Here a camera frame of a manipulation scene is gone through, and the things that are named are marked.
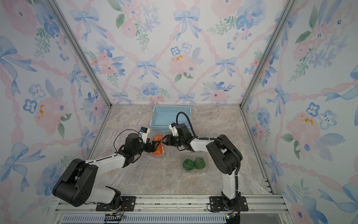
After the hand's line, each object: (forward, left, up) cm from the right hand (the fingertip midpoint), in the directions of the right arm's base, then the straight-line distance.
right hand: (160, 138), depth 94 cm
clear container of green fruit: (-22, -22, -1) cm, 31 cm away
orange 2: (-8, 0, +2) cm, 9 cm away
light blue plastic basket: (+23, +2, -4) cm, 24 cm away
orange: (-1, +1, +2) cm, 3 cm away
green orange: (-18, -18, +1) cm, 26 cm away
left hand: (-3, +2, +3) cm, 5 cm away
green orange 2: (-17, -25, -1) cm, 30 cm away
